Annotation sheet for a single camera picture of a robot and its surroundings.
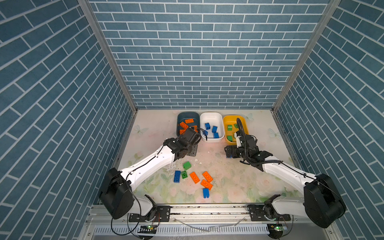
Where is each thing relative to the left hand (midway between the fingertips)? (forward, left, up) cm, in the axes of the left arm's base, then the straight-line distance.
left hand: (193, 148), depth 83 cm
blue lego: (+22, -15, -10) cm, 29 cm away
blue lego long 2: (-11, +9, -12) cm, 19 cm away
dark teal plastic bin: (+33, +8, -9) cm, 35 cm away
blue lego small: (+19, -9, -12) cm, 24 cm away
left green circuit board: (-35, +22, -17) cm, 45 cm away
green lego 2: (-4, +4, -14) cm, 15 cm away
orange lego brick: (+27, +7, -12) cm, 30 cm away
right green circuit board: (-37, -40, -16) cm, 57 cm away
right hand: (+3, -22, -4) cm, 23 cm away
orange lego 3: (-11, -1, -14) cm, 18 cm away
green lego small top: (+25, -31, -11) cm, 41 cm away
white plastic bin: (+29, -15, -13) cm, 35 cm away
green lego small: (-10, +5, -13) cm, 17 cm away
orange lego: (+31, +3, -12) cm, 33 cm away
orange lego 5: (-15, -7, -14) cm, 22 cm away
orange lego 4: (-11, -9, -14) cm, 20 cm away
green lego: (+11, -24, -6) cm, 27 cm away
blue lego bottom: (-20, -7, -12) cm, 25 cm away
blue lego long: (+25, -11, -12) cm, 30 cm away
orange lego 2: (+25, -1, -13) cm, 28 cm away
